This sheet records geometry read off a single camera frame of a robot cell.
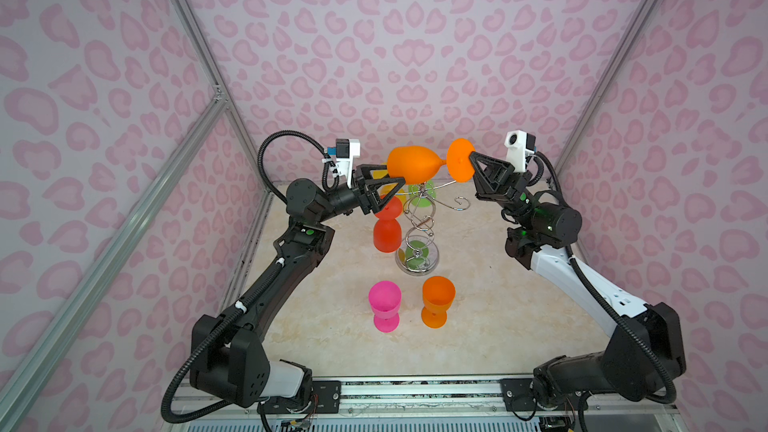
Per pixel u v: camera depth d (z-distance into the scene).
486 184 0.52
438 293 0.77
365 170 0.64
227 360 0.41
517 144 0.55
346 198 0.59
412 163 0.57
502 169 0.53
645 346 0.38
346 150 0.56
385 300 0.78
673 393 0.38
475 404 0.72
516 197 0.50
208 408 0.43
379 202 0.58
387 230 0.78
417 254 0.98
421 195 0.75
